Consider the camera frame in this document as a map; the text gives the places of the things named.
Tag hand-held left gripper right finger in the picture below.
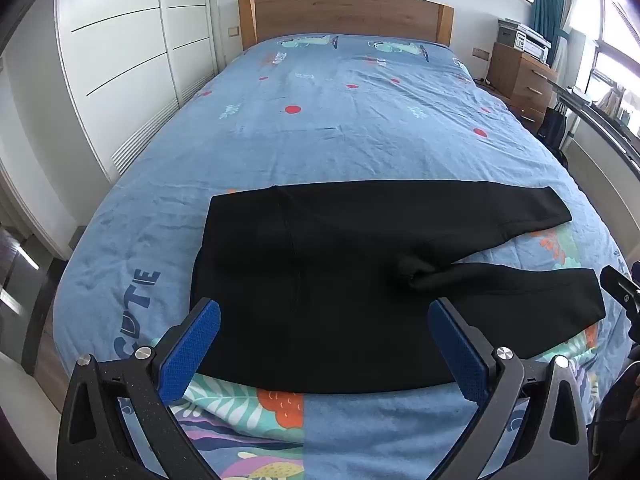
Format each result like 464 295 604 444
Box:
428 298 591 480

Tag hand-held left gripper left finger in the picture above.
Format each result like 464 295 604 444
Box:
56 299 222 480

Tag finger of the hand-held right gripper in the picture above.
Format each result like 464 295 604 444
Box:
599 264 640 323

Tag black pants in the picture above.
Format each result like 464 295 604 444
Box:
190 185 607 395

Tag black bag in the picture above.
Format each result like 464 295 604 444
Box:
536 105 570 150

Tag glass desk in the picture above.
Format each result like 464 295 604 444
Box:
549 77 640 173

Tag wooden dresser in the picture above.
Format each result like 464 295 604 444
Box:
486 42 554 122

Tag bed with blue printed sheet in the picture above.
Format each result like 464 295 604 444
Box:
52 35 633 480

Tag white printer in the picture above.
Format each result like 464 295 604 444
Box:
497 18 554 64

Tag long teal curtain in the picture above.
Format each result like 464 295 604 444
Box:
530 0 576 63

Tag white wardrobe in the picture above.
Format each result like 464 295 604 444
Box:
54 0 222 177

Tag wooden headboard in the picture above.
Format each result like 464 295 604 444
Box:
237 0 455 52

